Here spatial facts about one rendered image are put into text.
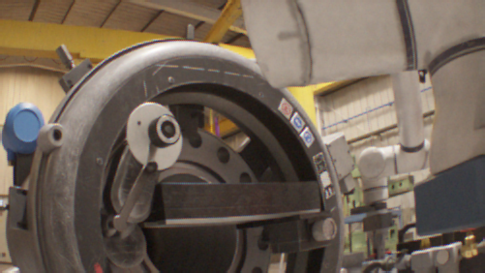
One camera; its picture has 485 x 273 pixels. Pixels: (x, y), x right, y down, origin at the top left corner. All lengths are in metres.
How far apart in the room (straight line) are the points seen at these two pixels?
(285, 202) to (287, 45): 0.54
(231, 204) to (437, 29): 0.55
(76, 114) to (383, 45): 0.50
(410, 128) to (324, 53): 0.85
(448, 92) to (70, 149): 0.55
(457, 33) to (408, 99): 0.81
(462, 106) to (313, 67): 0.17
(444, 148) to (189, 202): 0.50
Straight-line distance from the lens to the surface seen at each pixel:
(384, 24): 0.45
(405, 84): 1.22
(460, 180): 0.40
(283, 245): 0.93
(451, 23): 0.46
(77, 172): 0.73
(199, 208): 0.82
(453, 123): 0.42
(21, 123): 1.48
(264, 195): 0.92
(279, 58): 0.47
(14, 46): 12.45
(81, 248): 0.72
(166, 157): 0.81
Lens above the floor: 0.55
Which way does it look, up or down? 13 degrees up
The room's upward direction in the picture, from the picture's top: 5 degrees counter-clockwise
